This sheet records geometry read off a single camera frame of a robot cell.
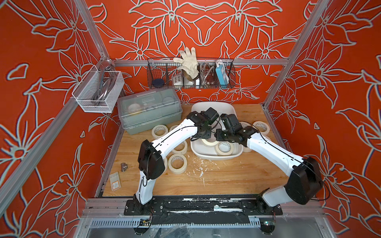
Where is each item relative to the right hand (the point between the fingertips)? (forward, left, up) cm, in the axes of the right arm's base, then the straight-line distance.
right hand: (212, 134), depth 83 cm
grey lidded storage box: (+17, +42, +2) cm, 45 cm away
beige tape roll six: (-5, -7, -14) cm, 16 cm away
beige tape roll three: (-12, +27, -13) cm, 32 cm away
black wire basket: (+42, +31, +13) cm, 53 cm away
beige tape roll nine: (-11, +21, -17) cm, 29 cm away
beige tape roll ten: (+17, -39, -15) cm, 45 cm away
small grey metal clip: (-15, +52, -14) cm, 56 cm away
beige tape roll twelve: (-6, +2, 0) cm, 6 cm away
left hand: (0, +4, 0) cm, 4 cm away
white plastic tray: (-4, +6, -13) cm, 15 cm away
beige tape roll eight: (-5, +18, -12) cm, 22 cm away
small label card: (-23, +55, -15) cm, 61 cm away
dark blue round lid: (+37, +36, +10) cm, 52 cm away
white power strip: (+32, +22, +14) cm, 41 cm away
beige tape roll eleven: (+18, -26, -13) cm, 34 cm away
